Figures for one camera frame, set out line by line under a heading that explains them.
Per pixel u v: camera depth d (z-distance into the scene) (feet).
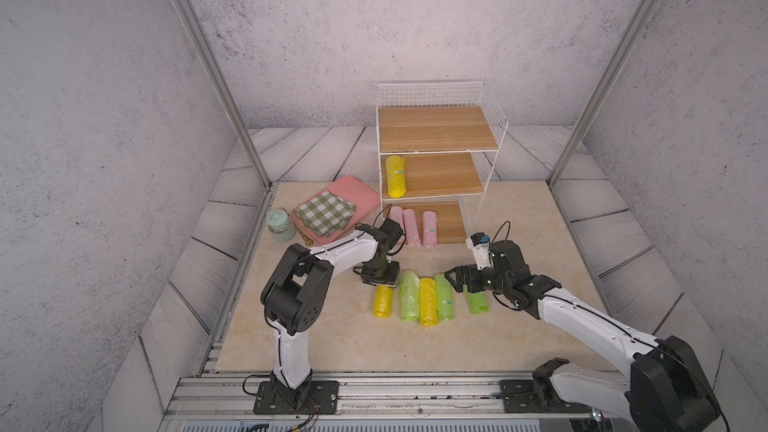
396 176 2.78
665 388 1.30
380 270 2.59
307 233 3.45
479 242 2.48
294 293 1.65
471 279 2.42
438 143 2.44
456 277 2.49
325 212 3.65
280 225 3.24
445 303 2.78
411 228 3.33
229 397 2.44
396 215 3.43
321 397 2.39
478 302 2.79
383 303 2.83
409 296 2.79
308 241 3.43
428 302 2.78
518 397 2.38
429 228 3.32
